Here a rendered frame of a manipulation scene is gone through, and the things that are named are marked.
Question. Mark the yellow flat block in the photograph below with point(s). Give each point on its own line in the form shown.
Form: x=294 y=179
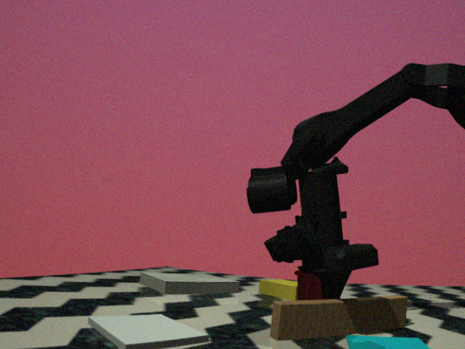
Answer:
x=285 y=289

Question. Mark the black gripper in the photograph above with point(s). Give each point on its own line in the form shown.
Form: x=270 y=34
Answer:
x=334 y=260

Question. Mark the brown wooden block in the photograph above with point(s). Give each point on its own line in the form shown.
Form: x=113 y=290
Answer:
x=293 y=319

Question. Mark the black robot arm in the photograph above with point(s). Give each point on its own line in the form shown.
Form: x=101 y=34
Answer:
x=317 y=139

